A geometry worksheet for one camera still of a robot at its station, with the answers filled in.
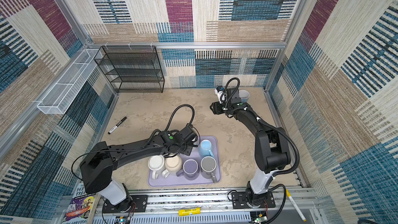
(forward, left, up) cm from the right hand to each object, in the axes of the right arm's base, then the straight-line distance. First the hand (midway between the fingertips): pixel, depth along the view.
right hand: (215, 107), depth 92 cm
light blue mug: (-24, +7, -5) cm, 25 cm away
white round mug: (-30, +31, -6) cm, 44 cm away
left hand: (-20, +15, -6) cm, 26 cm away
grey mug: (-32, +6, -3) cm, 33 cm away
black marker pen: (-4, +63, -12) cm, 64 cm away
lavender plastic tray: (-36, +23, -13) cm, 44 cm away
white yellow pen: (-52, -34, -13) cm, 63 cm away
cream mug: (-31, +23, -4) cm, 38 cm away
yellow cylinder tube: (-49, +15, -12) cm, 53 cm away
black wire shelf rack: (+32, +55, +5) cm, 64 cm away
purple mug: (-34, +14, -5) cm, 37 cm away
